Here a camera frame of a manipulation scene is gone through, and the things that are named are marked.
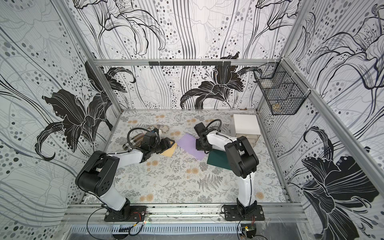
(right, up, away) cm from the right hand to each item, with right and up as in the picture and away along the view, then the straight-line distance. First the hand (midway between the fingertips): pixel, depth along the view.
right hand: (202, 145), depth 99 cm
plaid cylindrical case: (-44, +3, -2) cm, 44 cm away
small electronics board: (+22, -36, -29) cm, 51 cm away
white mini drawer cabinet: (+27, +14, -6) cm, 31 cm away
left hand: (-19, +1, -5) cm, 20 cm away
